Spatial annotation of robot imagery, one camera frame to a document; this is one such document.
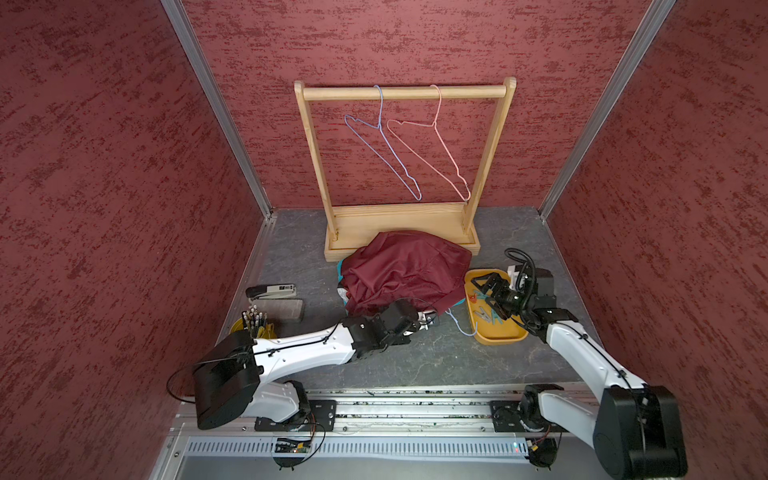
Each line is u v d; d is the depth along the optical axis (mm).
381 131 955
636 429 401
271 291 924
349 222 1178
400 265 853
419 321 612
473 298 948
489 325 906
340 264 904
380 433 726
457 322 810
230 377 411
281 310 898
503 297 755
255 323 726
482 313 921
